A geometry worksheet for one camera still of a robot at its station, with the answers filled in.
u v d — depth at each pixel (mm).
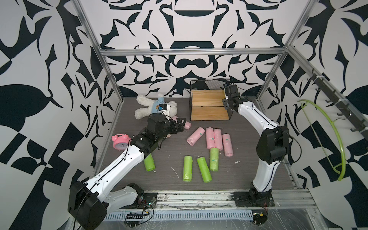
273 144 500
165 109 654
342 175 573
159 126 559
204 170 811
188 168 816
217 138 938
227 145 914
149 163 837
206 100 966
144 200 728
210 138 936
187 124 1014
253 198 661
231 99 700
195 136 939
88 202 373
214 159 834
